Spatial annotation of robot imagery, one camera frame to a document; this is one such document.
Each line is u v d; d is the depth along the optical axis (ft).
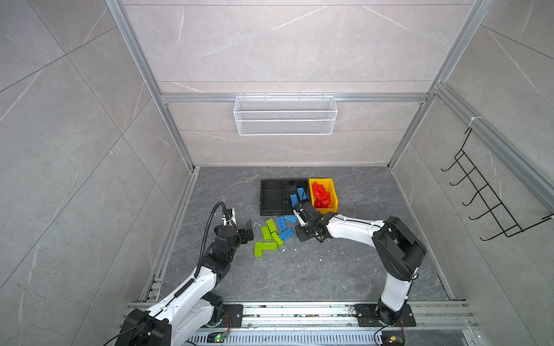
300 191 3.51
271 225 3.10
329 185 3.44
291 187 3.59
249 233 2.56
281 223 3.20
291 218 3.21
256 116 3.25
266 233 3.04
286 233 3.05
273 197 3.58
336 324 2.39
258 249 2.94
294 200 3.32
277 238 2.95
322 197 3.32
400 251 1.57
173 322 1.40
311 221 2.39
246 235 2.55
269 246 2.96
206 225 1.94
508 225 1.93
